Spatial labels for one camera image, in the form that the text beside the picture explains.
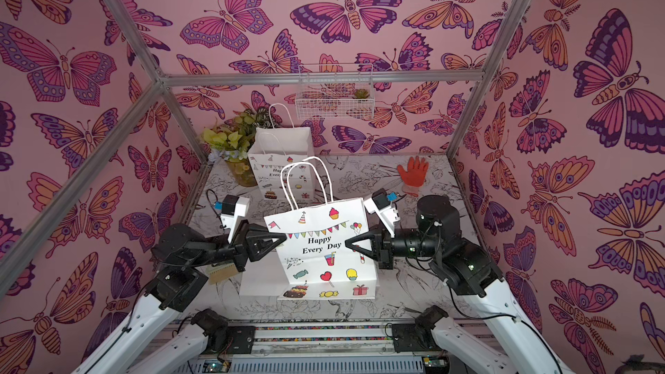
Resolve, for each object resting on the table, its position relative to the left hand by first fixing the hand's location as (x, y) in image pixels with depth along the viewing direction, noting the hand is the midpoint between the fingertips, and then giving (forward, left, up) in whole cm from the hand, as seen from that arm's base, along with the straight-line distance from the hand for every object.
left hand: (284, 240), depth 54 cm
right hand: (+1, -14, -1) cm, 14 cm away
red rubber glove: (+48, -43, -36) cm, 75 cm away
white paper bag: (-2, -6, -6) cm, 9 cm away
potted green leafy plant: (+45, +27, -12) cm, 54 cm away
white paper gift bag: (+5, +13, -35) cm, 38 cm away
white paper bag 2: (+36, +8, -12) cm, 39 cm away
